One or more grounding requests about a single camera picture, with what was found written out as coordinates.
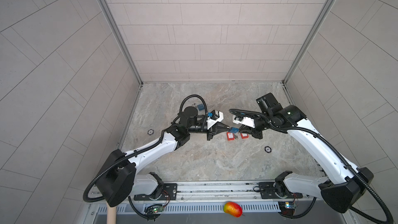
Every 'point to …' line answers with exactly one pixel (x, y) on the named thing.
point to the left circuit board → (157, 209)
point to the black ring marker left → (150, 131)
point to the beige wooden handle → (111, 214)
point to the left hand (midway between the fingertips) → (230, 129)
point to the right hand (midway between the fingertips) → (240, 129)
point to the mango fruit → (233, 209)
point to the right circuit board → (287, 208)
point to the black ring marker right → (268, 149)
